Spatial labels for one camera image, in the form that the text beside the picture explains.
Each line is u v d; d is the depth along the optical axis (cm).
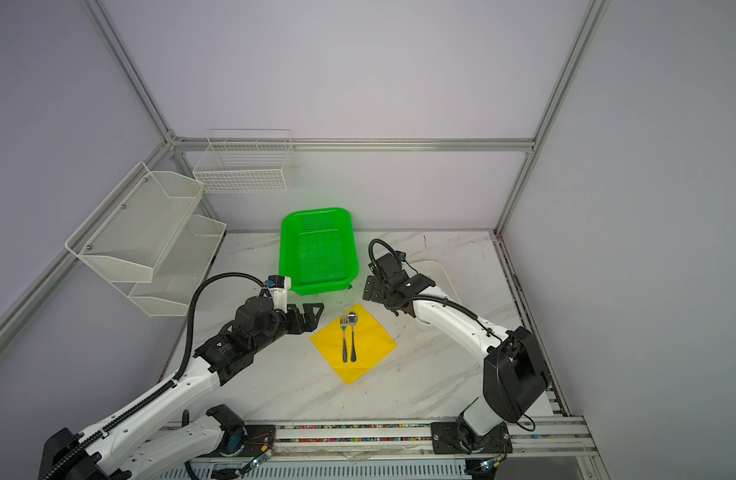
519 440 75
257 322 57
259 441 73
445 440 73
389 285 64
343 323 96
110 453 40
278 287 68
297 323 68
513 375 43
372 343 91
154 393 46
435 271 101
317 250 115
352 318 95
